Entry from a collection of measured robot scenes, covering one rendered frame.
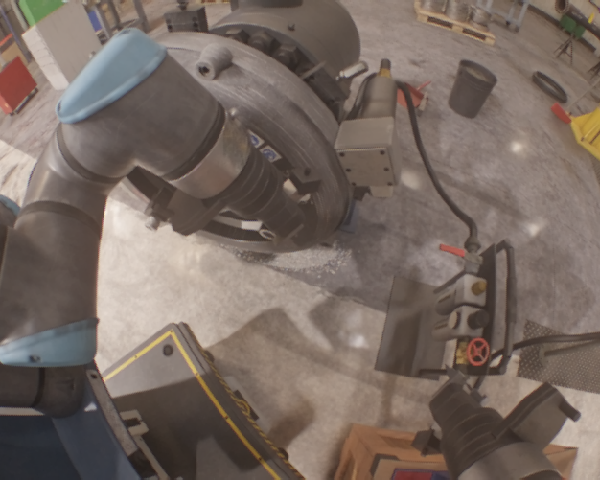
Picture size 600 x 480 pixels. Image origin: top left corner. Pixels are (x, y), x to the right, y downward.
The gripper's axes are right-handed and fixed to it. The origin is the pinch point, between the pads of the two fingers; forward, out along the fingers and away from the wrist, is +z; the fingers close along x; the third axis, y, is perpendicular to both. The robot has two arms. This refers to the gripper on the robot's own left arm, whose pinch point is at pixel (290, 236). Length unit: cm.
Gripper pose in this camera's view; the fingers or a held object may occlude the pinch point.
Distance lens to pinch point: 44.6
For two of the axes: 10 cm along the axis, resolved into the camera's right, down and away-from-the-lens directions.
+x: -4.7, -7.3, 4.9
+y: 7.7, -6.2, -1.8
